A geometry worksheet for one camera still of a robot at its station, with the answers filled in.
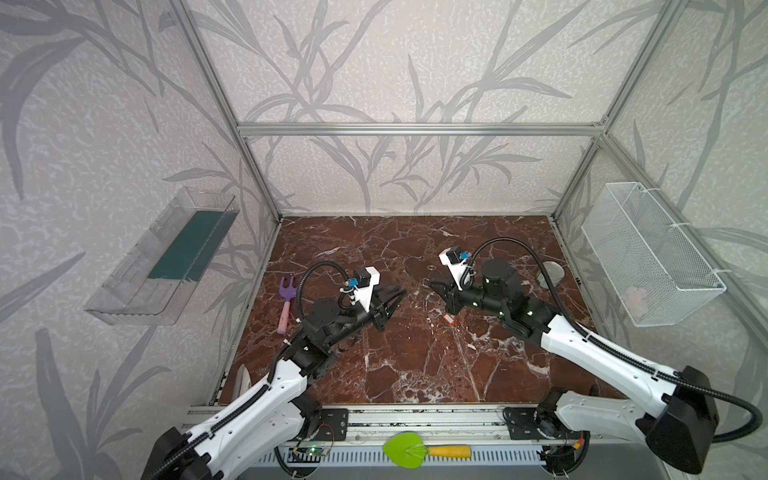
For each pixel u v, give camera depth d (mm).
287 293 973
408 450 688
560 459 726
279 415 596
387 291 671
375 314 601
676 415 380
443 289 668
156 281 642
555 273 969
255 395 475
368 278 587
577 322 929
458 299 640
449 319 918
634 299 728
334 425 734
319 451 697
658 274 619
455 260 619
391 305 663
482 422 753
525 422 767
